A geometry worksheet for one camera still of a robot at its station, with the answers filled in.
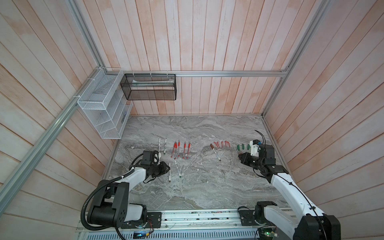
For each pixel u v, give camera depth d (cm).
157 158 82
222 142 104
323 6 69
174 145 102
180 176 88
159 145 101
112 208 42
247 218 73
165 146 101
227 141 104
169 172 90
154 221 73
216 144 103
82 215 38
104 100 77
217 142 104
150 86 104
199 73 95
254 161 71
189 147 101
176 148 101
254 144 76
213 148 101
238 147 101
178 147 101
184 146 101
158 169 79
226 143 104
